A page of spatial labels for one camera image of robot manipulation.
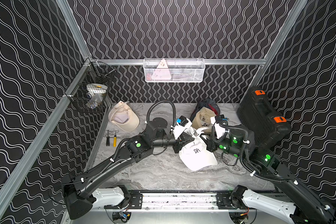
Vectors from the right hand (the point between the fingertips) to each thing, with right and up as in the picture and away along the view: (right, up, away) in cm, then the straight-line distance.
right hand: (200, 132), depth 63 cm
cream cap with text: (-52, +8, +48) cm, 71 cm away
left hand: (-3, -1, -4) cm, 5 cm away
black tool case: (+41, +10, +24) cm, 49 cm away
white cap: (-1, -12, +9) cm, 15 cm away
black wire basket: (-64, +19, +11) cm, 68 cm away
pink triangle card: (-19, +35, +27) cm, 48 cm away
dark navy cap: (+8, +16, +37) cm, 41 cm away
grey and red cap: (+21, +17, +50) cm, 57 cm away
